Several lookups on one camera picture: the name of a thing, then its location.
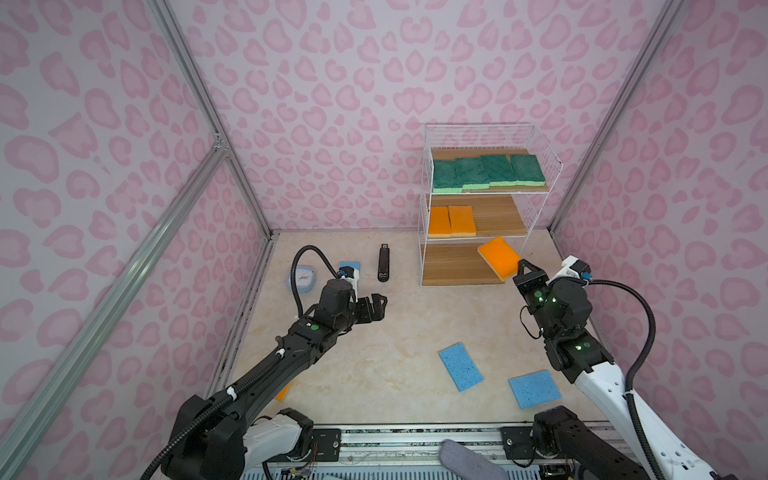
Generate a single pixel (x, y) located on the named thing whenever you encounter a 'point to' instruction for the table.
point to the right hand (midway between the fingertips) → (517, 257)
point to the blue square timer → (305, 279)
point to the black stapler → (384, 264)
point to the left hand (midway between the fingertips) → (376, 295)
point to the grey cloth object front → (466, 464)
